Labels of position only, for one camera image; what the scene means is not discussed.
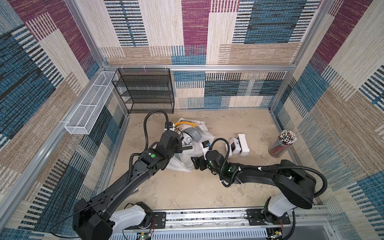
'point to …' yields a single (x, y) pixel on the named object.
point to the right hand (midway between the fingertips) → (199, 156)
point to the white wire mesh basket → (83, 119)
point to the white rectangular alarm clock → (245, 150)
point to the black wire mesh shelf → (145, 90)
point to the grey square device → (195, 134)
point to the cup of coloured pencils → (286, 138)
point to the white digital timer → (188, 149)
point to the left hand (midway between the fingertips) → (178, 139)
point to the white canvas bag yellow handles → (183, 162)
